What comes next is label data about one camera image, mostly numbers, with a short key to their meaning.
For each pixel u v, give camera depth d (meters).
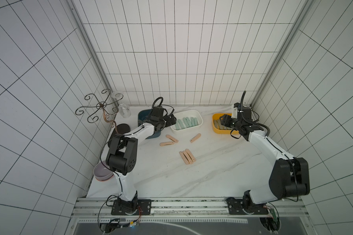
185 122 1.08
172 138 1.00
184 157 0.90
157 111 0.76
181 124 1.08
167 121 0.85
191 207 0.74
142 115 1.04
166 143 0.98
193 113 1.09
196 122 1.08
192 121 1.09
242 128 0.65
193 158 0.90
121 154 0.50
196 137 1.01
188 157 0.90
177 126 1.07
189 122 1.08
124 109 0.89
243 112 0.66
